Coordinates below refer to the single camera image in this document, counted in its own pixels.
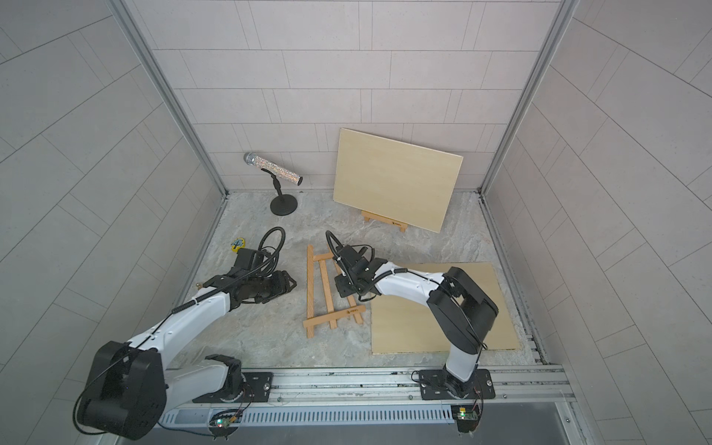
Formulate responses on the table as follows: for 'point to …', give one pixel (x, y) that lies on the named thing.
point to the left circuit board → (224, 423)
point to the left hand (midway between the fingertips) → (296, 282)
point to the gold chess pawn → (199, 286)
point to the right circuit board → (466, 416)
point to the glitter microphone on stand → (284, 204)
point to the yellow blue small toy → (237, 244)
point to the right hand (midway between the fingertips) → (342, 286)
